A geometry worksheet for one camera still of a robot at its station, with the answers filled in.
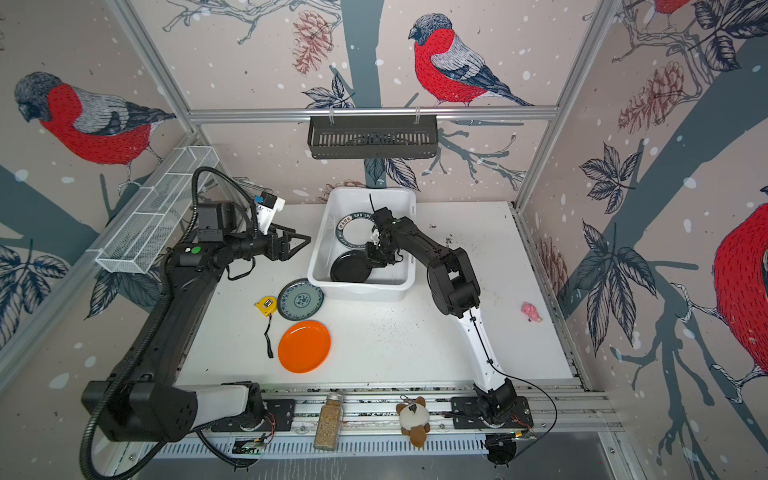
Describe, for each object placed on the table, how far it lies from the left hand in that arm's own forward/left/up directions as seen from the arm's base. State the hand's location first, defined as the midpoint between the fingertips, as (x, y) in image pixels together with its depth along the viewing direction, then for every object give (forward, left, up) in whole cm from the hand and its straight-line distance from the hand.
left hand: (297, 234), depth 72 cm
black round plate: (+11, -9, -31) cm, 34 cm away
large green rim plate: (+27, -9, -30) cm, 42 cm away
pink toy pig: (-7, -66, -29) cm, 72 cm away
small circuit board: (-40, +11, -33) cm, 53 cm away
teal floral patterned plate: (-1, +7, -32) cm, 33 cm away
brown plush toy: (-35, -28, -29) cm, 54 cm away
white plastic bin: (+5, -22, -31) cm, 39 cm away
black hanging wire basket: (+49, -17, -4) cm, 52 cm away
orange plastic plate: (-16, +3, -32) cm, 36 cm away
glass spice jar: (-37, -8, -27) cm, 46 cm away
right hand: (+10, -15, -29) cm, 34 cm away
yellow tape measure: (-4, +16, -31) cm, 35 cm away
